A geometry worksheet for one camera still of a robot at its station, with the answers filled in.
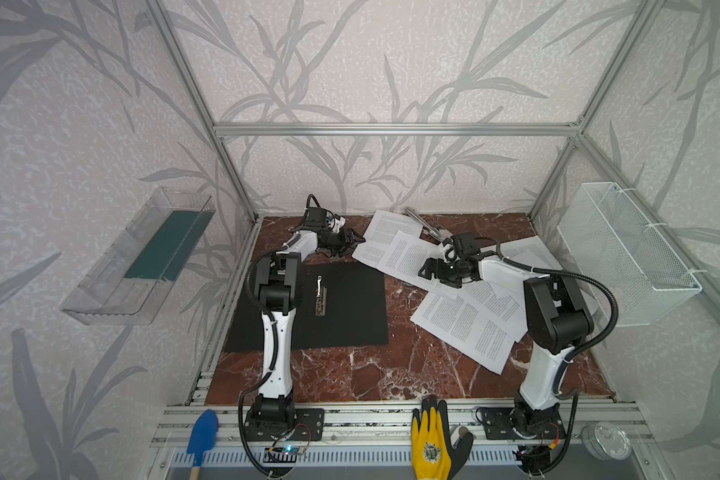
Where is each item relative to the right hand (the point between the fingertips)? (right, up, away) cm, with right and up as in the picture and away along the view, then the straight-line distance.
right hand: (429, 267), depth 99 cm
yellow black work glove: (-4, -41, -31) cm, 51 cm away
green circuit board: (-39, -43, -27) cm, 64 cm away
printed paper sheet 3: (+10, -19, -8) cm, 23 cm away
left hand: (-22, +11, +6) cm, 26 cm away
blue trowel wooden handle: (-60, -40, -26) cm, 77 cm away
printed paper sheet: (-7, +4, +10) cm, 12 cm away
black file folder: (-29, -12, -4) cm, 31 cm away
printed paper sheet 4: (+39, +5, +11) cm, 41 cm away
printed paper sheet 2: (-15, +14, +19) cm, 28 cm away
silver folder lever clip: (-36, -10, -3) cm, 37 cm away
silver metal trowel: (+5, +13, +17) cm, 22 cm away
